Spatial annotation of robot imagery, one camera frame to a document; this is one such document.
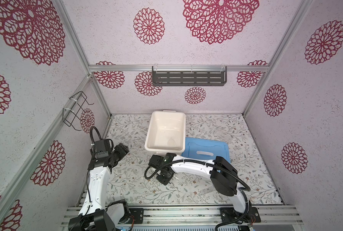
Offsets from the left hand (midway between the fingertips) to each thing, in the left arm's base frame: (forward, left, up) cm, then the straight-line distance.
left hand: (124, 153), depth 83 cm
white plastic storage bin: (+25, -23, -14) cm, 37 cm away
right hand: (-11, -22, -10) cm, 27 cm away
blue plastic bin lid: (+9, -51, -13) cm, 54 cm away
